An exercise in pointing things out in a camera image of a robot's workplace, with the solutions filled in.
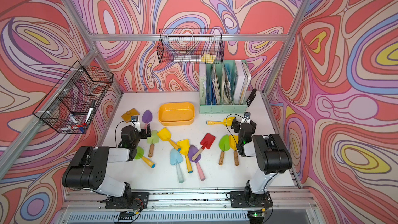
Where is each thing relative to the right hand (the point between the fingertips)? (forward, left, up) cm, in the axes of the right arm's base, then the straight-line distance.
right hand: (243, 122), depth 96 cm
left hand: (-1, +62, +2) cm, 62 cm away
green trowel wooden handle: (-12, +13, -6) cm, 19 cm away
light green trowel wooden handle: (-8, +57, -4) cm, 57 cm away
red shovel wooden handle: (-10, +23, -5) cm, 26 cm away
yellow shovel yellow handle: (-12, +38, -5) cm, 40 cm away
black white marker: (-8, +76, +28) cm, 81 cm away
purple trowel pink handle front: (-16, +32, -5) cm, 36 cm away
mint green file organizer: (+17, +12, +14) cm, 25 cm away
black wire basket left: (-7, +85, +31) cm, 90 cm away
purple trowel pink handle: (+9, +63, -3) cm, 64 cm away
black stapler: (+24, -12, -3) cm, 26 cm away
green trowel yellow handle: (-18, +62, -2) cm, 64 cm away
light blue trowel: (-20, +42, -4) cm, 46 cm away
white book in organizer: (+20, 0, +19) cm, 27 cm away
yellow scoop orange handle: (-5, +49, -4) cm, 50 cm away
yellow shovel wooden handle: (-17, +10, +9) cm, 22 cm away
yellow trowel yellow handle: (+6, +8, -8) cm, 13 cm away
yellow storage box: (+13, +44, -5) cm, 46 cm away
